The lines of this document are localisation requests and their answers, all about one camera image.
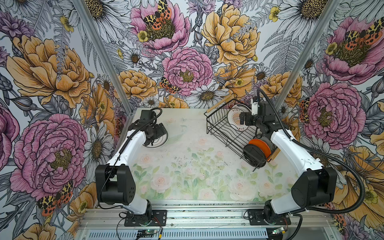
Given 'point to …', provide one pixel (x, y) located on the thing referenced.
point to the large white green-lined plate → (159, 142)
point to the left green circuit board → (147, 231)
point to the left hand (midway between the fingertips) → (158, 138)
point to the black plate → (253, 155)
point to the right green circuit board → (275, 232)
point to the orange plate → (263, 145)
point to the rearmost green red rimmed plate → (244, 108)
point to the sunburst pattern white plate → (233, 119)
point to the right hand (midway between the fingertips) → (247, 118)
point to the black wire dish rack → (223, 123)
